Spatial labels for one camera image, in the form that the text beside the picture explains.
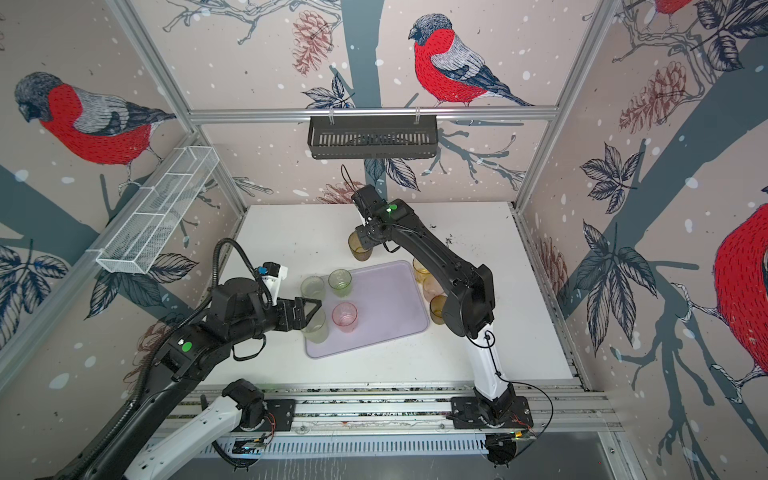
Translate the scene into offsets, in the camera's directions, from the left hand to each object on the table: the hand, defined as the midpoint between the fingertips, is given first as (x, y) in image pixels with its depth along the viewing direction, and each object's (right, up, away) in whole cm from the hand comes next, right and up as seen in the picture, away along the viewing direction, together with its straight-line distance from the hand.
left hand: (307, 305), depth 68 cm
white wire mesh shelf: (-43, +23, +10) cm, 50 cm away
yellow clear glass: (+29, +4, +26) cm, 39 cm away
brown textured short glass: (+34, -5, +21) cm, 40 cm away
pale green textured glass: (-5, -1, +25) cm, 26 cm away
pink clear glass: (+6, -9, +21) cm, 24 cm away
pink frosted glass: (+33, -2, +28) cm, 44 cm away
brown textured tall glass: (+10, +11, +16) cm, 22 cm away
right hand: (+13, +15, +20) cm, 28 cm away
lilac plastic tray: (+20, -7, +29) cm, 36 cm away
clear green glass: (+3, +1, +27) cm, 27 cm away
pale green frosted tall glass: (0, -8, +8) cm, 11 cm away
